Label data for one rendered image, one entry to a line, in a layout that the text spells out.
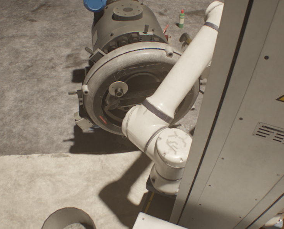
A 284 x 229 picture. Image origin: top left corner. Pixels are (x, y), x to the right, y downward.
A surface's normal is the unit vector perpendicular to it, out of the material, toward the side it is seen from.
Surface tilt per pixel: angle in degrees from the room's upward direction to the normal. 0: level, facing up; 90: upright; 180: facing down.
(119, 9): 0
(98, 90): 90
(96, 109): 90
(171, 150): 10
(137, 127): 38
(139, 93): 2
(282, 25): 90
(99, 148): 0
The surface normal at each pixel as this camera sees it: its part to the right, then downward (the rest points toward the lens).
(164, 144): -0.03, -0.56
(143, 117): -0.46, -0.21
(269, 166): -0.37, 0.70
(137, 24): 0.14, -0.67
